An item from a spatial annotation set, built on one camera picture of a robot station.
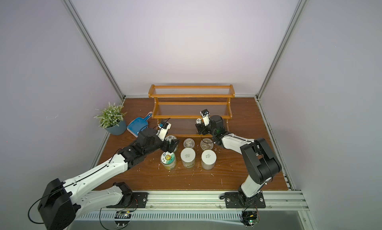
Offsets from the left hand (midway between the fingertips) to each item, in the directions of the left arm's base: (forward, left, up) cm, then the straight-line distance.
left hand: (175, 136), depth 78 cm
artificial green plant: (+13, +41, 0) cm, 43 cm away
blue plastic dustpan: (+19, +30, -16) cm, 39 cm away
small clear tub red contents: (+2, -7, -11) cm, 13 cm away
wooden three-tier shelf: (+25, -1, -3) cm, 25 cm away
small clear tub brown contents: (+1, -18, -11) cm, 21 cm away
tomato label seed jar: (+15, -13, -6) cm, 21 cm away
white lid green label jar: (-7, -7, -8) cm, 13 cm away
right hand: (+16, -15, -5) cm, 23 cm away
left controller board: (-35, +25, -20) cm, 47 cm away
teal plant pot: (+9, +39, -9) cm, 41 cm away
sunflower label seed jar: (-10, +4, -8) cm, 14 cm away
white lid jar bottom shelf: (-9, -18, -7) cm, 22 cm away
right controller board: (-34, -37, -17) cm, 53 cm away
